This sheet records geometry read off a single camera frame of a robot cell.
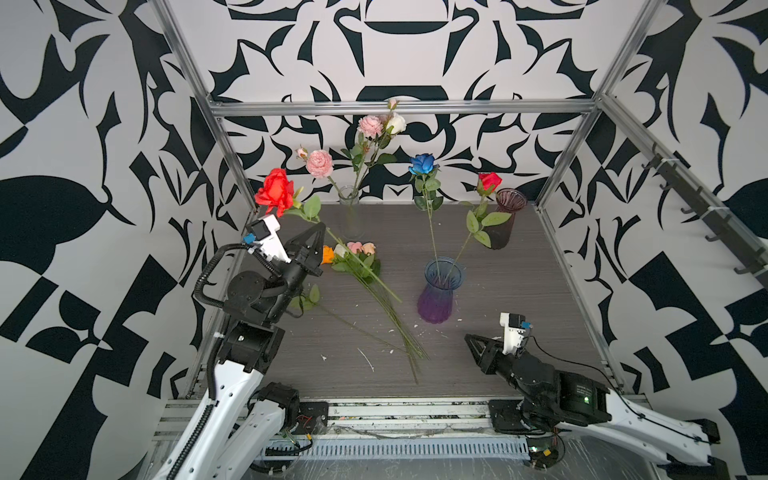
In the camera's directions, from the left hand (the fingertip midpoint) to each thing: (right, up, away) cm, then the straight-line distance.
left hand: (325, 220), depth 59 cm
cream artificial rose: (-3, -8, +43) cm, 44 cm away
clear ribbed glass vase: (0, +1, +48) cm, 48 cm away
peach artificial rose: (+6, -7, +43) cm, 44 cm away
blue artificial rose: (+22, +6, +13) cm, 26 cm away
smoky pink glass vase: (+52, +8, +40) cm, 66 cm away
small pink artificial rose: (+2, -7, +43) cm, 44 cm away
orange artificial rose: (-7, -9, +41) cm, 43 cm away
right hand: (+32, -29, +15) cm, 45 cm away
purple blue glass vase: (+26, -22, +28) cm, 44 cm away
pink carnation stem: (-6, +16, +21) cm, 26 cm away
